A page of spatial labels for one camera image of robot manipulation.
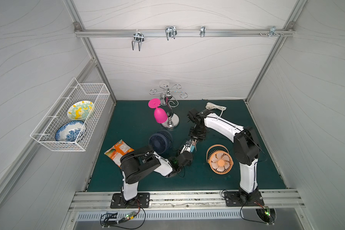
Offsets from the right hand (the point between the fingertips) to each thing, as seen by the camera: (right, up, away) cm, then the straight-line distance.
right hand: (192, 139), depth 90 cm
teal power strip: (0, -6, 0) cm, 6 cm away
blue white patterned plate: (-58, +9, -28) cm, 65 cm away
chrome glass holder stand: (-13, +11, +19) cm, 25 cm away
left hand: (-1, -9, 0) cm, 9 cm away
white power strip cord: (+18, +22, +25) cm, 38 cm away
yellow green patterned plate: (-58, +18, -20) cm, 64 cm away
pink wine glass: (-21, +15, 0) cm, 26 cm away
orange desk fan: (+15, -11, -12) cm, 22 cm away
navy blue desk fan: (-19, -1, -6) cm, 20 cm away
